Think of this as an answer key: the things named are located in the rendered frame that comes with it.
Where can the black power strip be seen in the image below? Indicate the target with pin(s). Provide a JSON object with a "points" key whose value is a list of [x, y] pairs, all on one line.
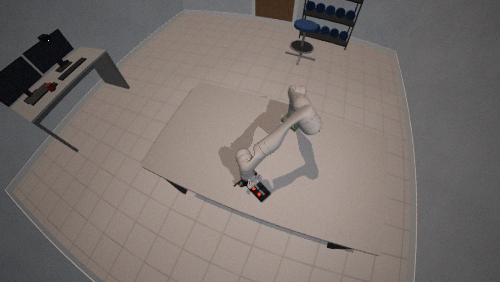
{"points": [[260, 191]]}

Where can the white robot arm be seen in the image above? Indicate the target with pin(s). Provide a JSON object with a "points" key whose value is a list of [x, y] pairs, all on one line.
{"points": [[304, 116]]}

